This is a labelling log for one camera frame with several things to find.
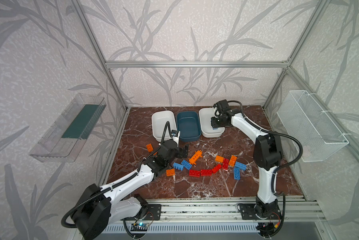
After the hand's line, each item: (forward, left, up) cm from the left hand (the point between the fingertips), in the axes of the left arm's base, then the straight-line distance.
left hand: (183, 139), depth 82 cm
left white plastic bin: (+26, +20, -16) cm, 37 cm away
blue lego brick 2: (-8, -2, -17) cm, 19 cm away
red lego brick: (-14, -7, -14) cm, 21 cm away
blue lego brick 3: (-9, -34, -15) cm, 38 cm away
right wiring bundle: (-40, -43, -18) cm, 61 cm away
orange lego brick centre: (-5, -22, -15) cm, 27 cm away
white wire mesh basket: (+1, -56, +18) cm, 59 cm away
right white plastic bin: (+16, -15, -13) cm, 26 cm away
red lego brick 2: (-13, -13, -16) cm, 24 cm away
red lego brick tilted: (-11, -20, -15) cm, 27 cm away
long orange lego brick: (-5, -6, -15) cm, 17 cm away
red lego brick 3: (-8, -26, -15) cm, 31 cm away
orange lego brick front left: (-13, +7, -16) cm, 22 cm away
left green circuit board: (-39, +21, -18) cm, 48 cm away
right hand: (+19, -20, -5) cm, 28 cm away
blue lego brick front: (-14, -31, -14) cm, 37 cm away
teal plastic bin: (+21, -3, -17) cm, 27 cm away
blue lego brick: (-10, +3, -14) cm, 17 cm away
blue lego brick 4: (+12, -20, -7) cm, 24 cm away
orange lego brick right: (-6, -30, -15) cm, 34 cm away
